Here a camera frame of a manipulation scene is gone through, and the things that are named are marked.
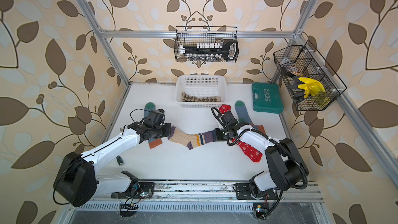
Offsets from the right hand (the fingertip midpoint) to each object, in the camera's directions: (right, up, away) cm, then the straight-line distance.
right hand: (215, 136), depth 89 cm
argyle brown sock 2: (-20, +22, +21) cm, 36 cm away
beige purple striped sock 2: (-23, +3, 0) cm, 24 cm away
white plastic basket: (-9, +28, +27) cm, 40 cm away
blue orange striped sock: (-45, +16, +16) cm, 50 cm away
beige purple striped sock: (-14, -3, 0) cm, 14 cm away
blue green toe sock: (+19, +10, +13) cm, 25 cm away
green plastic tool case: (+37, +23, +16) cm, 46 cm away
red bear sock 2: (+22, -9, -3) cm, 24 cm away
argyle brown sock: (0, +22, +20) cm, 30 cm away
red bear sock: (+7, +16, +16) cm, 24 cm away
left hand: (-26, +6, -3) cm, 26 cm away
